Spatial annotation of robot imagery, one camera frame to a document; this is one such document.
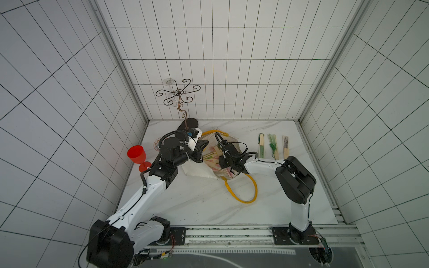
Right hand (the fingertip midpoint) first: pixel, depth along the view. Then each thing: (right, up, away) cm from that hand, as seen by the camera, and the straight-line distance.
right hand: (223, 153), depth 98 cm
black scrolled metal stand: (-26, +36, -6) cm, 44 cm away
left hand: (-10, +7, -22) cm, 25 cm away
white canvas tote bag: (-5, +9, -24) cm, 26 cm away
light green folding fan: (+25, +7, +10) cm, 28 cm away
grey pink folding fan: (+40, +4, +6) cm, 41 cm away
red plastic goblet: (-45, +2, -15) cm, 47 cm away
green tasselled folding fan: (+33, +5, +8) cm, 34 cm away
